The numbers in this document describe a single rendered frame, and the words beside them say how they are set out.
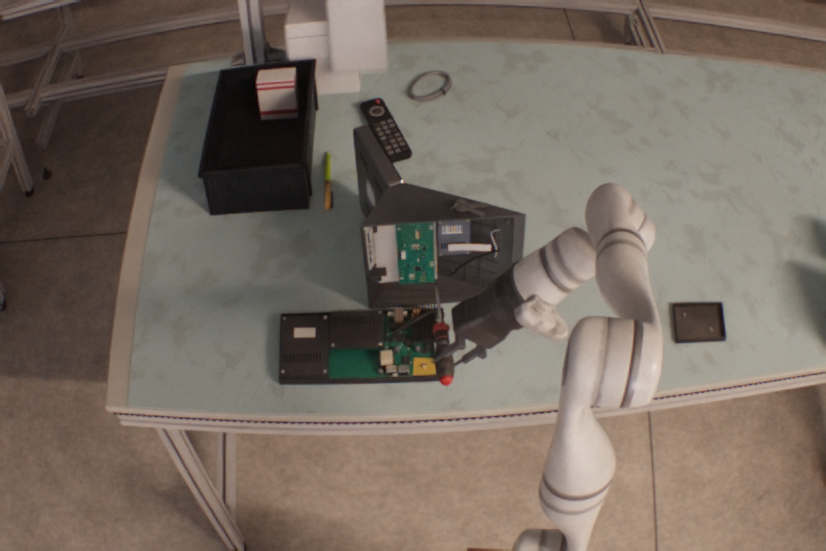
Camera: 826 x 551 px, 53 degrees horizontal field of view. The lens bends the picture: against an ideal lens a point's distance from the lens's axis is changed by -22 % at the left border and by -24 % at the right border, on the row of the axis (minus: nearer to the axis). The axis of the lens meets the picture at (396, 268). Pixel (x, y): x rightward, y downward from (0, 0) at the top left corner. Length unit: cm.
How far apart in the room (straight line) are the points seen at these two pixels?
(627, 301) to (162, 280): 97
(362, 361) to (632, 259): 64
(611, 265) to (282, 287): 77
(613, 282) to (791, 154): 110
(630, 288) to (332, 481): 168
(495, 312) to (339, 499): 137
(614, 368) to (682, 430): 183
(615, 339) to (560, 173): 97
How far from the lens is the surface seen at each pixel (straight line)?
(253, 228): 185
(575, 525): 120
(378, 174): 164
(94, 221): 338
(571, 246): 129
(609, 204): 124
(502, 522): 260
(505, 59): 215
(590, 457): 110
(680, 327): 173
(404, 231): 159
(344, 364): 165
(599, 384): 98
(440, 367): 143
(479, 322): 138
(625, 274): 112
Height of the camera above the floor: 240
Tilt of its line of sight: 53 degrees down
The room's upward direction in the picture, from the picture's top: 4 degrees counter-clockwise
